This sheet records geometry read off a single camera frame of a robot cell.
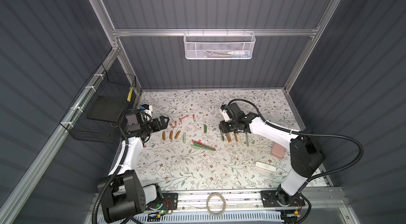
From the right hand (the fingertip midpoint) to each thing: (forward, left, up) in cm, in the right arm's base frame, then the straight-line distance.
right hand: (222, 126), depth 89 cm
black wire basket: (-8, +58, +21) cm, 62 cm away
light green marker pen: (-3, -15, -10) cm, 19 cm away
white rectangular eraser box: (-19, -19, -7) cm, 28 cm away
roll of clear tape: (-37, +1, -10) cm, 38 cm away
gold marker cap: (-1, +31, -10) cm, 33 cm away
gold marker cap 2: (0, +28, -10) cm, 29 cm away
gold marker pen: (-1, -4, -10) cm, 11 cm away
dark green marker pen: (-1, -1, -10) cm, 10 cm away
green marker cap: (-2, +23, -10) cm, 25 cm away
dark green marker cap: (+4, +10, -10) cm, 15 cm away
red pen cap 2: (+12, +27, -11) cm, 32 cm away
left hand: (0, +33, +6) cm, 34 cm away
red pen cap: (+9, +30, -10) cm, 33 cm away
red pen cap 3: (+14, +18, -10) cm, 25 cm away
